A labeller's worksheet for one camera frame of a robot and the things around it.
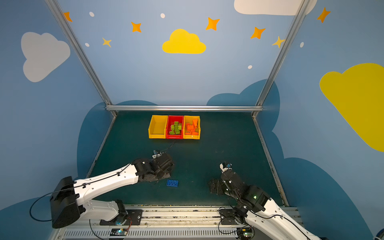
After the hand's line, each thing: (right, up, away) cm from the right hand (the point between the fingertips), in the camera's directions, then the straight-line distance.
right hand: (216, 181), depth 76 cm
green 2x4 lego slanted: (-25, +31, +36) cm, 54 cm away
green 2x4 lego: (-24, +26, +34) cm, 49 cm away
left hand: (-24, +2, +4) cm, 25 cm away
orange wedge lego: (-10, +32, +34) cm, 48 cm away
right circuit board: (+14, -24, -4) cm, 28 cm away
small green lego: (-27, +24, +32) cm, 48 cm away
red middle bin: (-28, +34, +35) cm, 56 cm away
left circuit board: (-47, -23, -5) cm, 53 cm away
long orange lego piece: (-13, +24, +29) cm, 40 cm away
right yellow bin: (-15, +34, +38) cm, 53 cm away
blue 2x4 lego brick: (-24, -5, +10) cm, 27 cm away
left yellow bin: (-39, +28, +35) cm, 59 cm away
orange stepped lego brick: (-14, +28, +32) cm, 44 cm away
